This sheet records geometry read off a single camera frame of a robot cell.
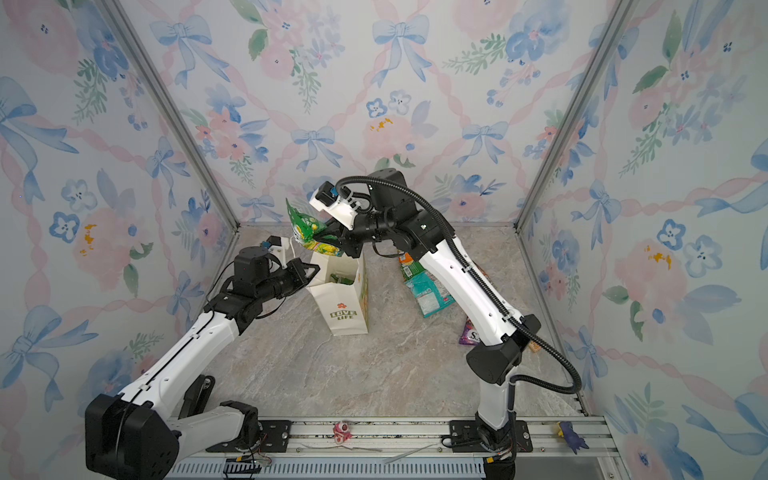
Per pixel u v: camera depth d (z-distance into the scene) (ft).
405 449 2.41
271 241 2.35
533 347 1.38
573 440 2.37
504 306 1.46
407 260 3.46
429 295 3.12
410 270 3.33
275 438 2.44
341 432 2.32
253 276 1.95
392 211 1.62
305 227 1.86
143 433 1.25
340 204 1.71
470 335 2.89
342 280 3.11
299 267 2.26
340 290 2.41
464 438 2.40
